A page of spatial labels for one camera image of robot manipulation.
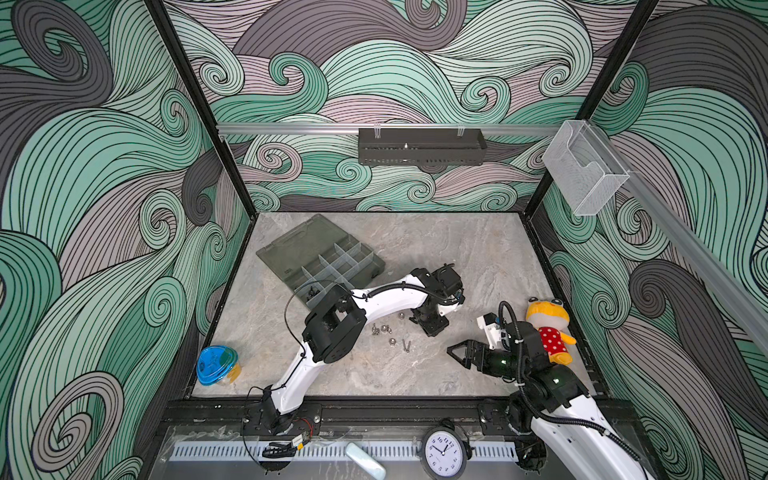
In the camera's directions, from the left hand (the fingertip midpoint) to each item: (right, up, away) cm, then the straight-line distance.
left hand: (434, 325), depth 85 cm
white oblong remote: (-19, -24, -21) cm, 37 cm away
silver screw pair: (-8, -7, 0) cm, 11 cm away
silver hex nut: (-12, -5, 0) cm, 13 cm away
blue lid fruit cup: (-56, -6, -13) cm, 58 cm away
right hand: (+4, -5, -9) cm, 11 cm away
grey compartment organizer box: (-38, +19, +16) cm, 46 cm away
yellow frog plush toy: (+33, +2, -2) cm, 33 cm away
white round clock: (-2, -24, -18) cm, 30 cm away
